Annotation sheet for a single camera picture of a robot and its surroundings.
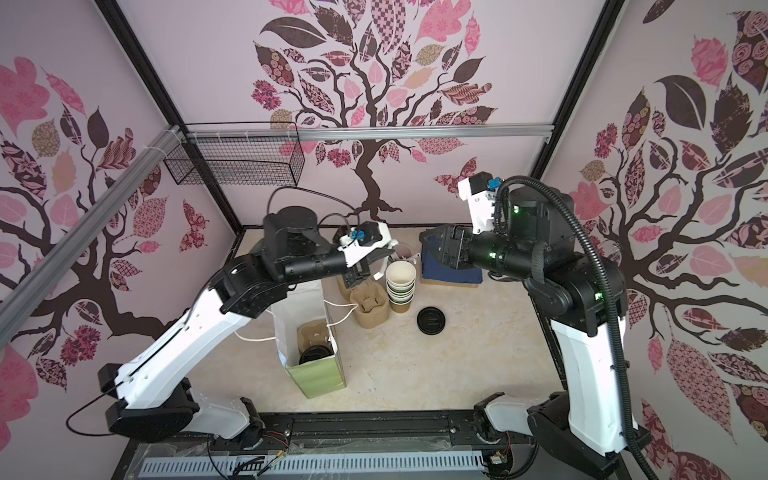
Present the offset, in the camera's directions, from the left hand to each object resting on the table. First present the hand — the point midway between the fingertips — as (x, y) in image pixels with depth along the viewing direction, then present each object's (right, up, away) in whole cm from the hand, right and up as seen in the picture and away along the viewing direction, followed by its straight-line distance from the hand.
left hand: (385, 250), depth 56 cm
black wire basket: (-66, +38, +65) cm, 100 cm away
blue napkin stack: (+15, -5, +41) cm, 44 cm away
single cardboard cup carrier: (-24, -25, +34) cm, 48 cm away
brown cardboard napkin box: (+21, -11, +43) cm, 49 cm away
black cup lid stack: (+14, -22, +35) cm, 44 cm away
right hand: (+8, +3, -6) cm, 10 cm away
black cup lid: (-18, -26, +17) cm, 36 cm away
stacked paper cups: (+4, -10, +25) cm, 27 cm away
